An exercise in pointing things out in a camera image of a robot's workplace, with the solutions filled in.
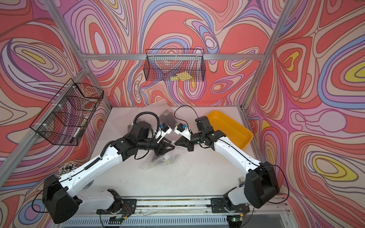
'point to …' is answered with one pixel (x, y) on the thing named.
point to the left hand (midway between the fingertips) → (173, 145)
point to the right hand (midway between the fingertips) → (177, 145)
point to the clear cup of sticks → (66, 168)
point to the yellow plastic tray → (237, 134)
